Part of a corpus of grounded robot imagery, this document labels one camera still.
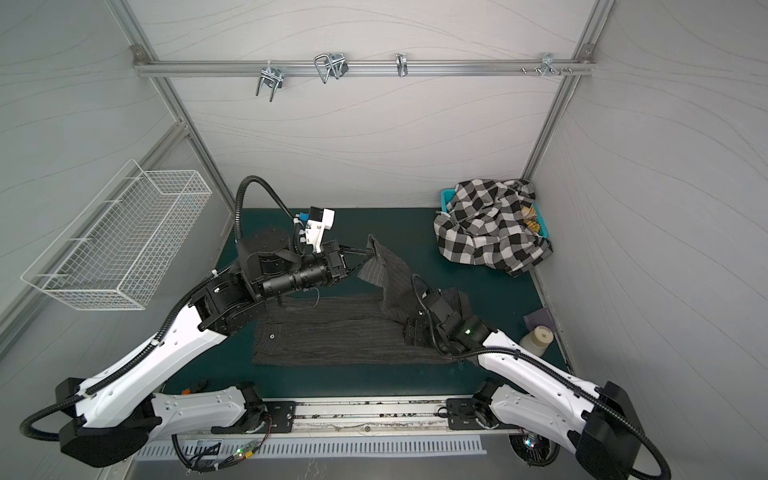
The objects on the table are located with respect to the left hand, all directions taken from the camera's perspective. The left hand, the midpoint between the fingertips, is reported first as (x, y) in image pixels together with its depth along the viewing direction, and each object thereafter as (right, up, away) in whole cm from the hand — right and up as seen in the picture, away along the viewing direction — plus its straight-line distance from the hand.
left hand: (377, 250), depth 55 cm
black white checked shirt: (+36, +6, +49) cm, 61 cm away
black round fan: (+38, -50, +18) cm, 66 cm away
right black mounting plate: (+20, -42, +18) cm, 50 cm away
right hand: (+10, -21, +25) cm, 35 cm away
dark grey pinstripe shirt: (-5, -25, +32) cm, 41 cm away
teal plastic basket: (+24, +19, +58) cm, 65 cm away
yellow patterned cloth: (+52, +9, +50) cm, 72 cm away
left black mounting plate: (-26, -38, +11) cm, 48 cm away
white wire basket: (-61, -1, +12) cm, 62 cm away
